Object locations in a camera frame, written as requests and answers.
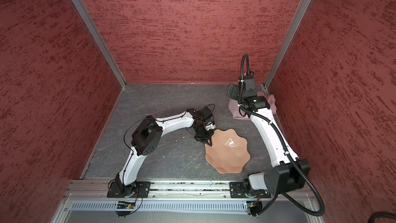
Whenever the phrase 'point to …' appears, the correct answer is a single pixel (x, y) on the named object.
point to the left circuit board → (126, 205)
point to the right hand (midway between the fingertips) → (236, 92)
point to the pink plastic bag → (234, 106)
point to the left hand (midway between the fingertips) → (210, 147)
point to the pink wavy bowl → (228, 153)
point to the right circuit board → (254, 208)
